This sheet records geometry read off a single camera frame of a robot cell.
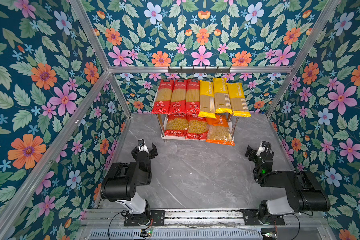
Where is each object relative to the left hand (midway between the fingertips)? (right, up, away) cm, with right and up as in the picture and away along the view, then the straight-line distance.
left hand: (145, 141), depth 90 cm
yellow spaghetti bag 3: (+53, +19, -16) cm, 58 cm away
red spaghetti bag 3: (+29, +24, -12) cm, 40 cm away
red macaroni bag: (+33, +8, +9) cm, 35 cm away
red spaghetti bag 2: (+22, +21, -15) cm, 34 cm away
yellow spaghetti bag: (+37, +23, -13) cm, 45 cm away
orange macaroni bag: (+46, +6, +6) cm, 47 cm away
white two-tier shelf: (+61, +12, +24) cm, 67 cm away
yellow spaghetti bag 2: (+45, +23, -12) cm, 52 cm away
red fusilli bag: (+19, +10, +9) cm, 23 cm away
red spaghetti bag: (+14, +24, -13) cm, 30 cm away
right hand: (+69, -4, +1) cm, 69 cm away
